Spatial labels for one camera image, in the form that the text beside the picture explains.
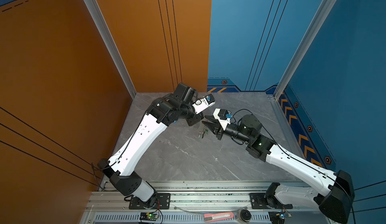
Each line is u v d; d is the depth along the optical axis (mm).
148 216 708
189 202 754
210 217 693
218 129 576
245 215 621
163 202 735
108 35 854
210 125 617
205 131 787
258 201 725
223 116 514
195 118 579
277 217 704
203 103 561
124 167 392
